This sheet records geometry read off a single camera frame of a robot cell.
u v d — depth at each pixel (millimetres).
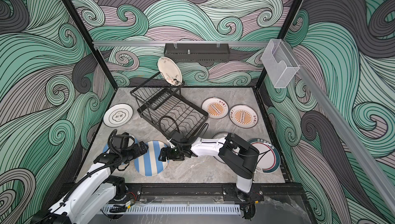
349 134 504
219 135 898
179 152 650
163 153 742
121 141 646
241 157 456
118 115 1033
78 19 832
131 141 695
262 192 728
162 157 730
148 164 817
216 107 1069
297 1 764
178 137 664
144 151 760
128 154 705
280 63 788
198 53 947
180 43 926
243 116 1033
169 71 923
